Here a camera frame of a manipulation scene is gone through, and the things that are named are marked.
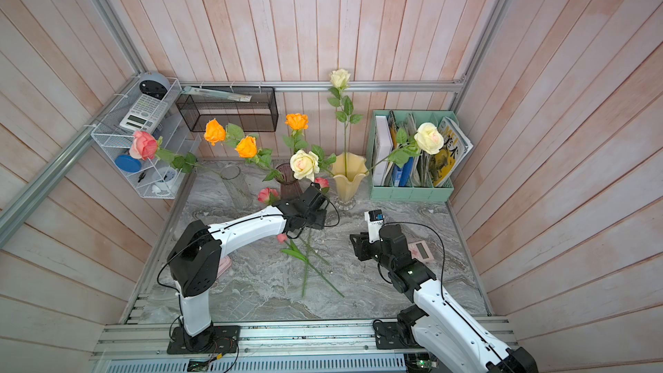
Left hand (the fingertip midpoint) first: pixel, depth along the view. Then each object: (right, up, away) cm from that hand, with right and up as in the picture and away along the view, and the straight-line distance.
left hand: (316, 219), depth 90 cm
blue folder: (+33, +16, +6) cm, 37 cm away
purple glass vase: (-9, +11, -2) cm, 14 cm away
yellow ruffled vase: (+15, +19, +3) cm, 24 cm away
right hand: (+13, -3, -9) cm, 16 cm away
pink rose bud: (-8, -11, 0) cm, 14 cm away
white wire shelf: (-58, +15, +1) cm, 60 cm away
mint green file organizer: (+26, +9, +13) cm, 30 cm away
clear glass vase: (-31, +12, +5) cm, 33 cm away
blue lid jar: (-56, +19, -14) cm, 61 cm away
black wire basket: (-25, +42, +17) cm, 52 cm away
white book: (+24, +26, 0) cm, 35 cm away
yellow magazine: (+51, +26, +3) cm, 57 cm away
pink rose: (-20, +8, +12) cm, 25 cm away
